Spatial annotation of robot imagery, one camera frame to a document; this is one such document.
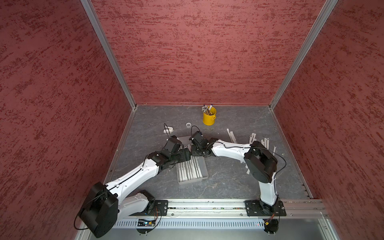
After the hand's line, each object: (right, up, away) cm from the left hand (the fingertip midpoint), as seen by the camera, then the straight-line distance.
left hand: (184, 158), depth 83 cm
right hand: (+6, +1, +9) cm, 11 cm away
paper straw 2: (-2, -7, +4) cm, 8 cm away
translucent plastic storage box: (+11, -7, +4) cm, 14 cm away
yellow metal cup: (+16, +22, +21) cm, 34 cm away
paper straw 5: (+6, -9, +2) cm, 11 cm away
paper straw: (-3, -9, +2) cm, 10 cm away
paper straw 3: (0, -10, +2) cm, 10 cm away
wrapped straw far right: (+58, +1, +12) cm, 59 cm away
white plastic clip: (-12, +15, +20) cm, 28 cm away
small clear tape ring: (+1, +18, +26) cm, 32 cm away
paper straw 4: (+2, -9, +2) cm, 9 cm away
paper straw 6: (+7, -7, +4) cm, 11 cm away
